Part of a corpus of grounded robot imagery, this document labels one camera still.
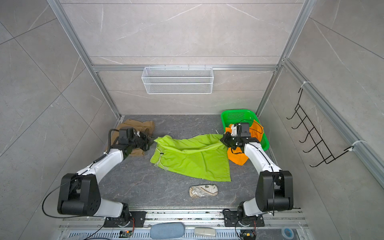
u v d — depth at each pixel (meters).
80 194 0.43
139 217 0.73
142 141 0.76
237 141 0.66
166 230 0.68
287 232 0.70
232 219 0.73
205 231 0.67
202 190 0.80
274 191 0.44
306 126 0.71
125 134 0.68
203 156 0.95
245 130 0.69
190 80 1.01
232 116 1.14
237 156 0.85
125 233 0.71
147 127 1.07
